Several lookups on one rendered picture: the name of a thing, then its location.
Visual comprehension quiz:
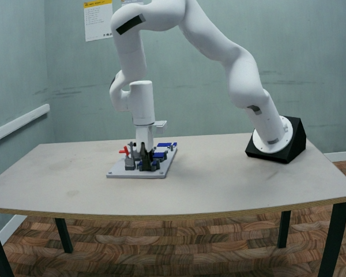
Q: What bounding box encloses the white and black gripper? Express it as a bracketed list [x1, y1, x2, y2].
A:
[134, 124, 153, 170]

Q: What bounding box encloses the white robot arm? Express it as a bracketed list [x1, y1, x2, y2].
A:
[110, 0, 293, 154]

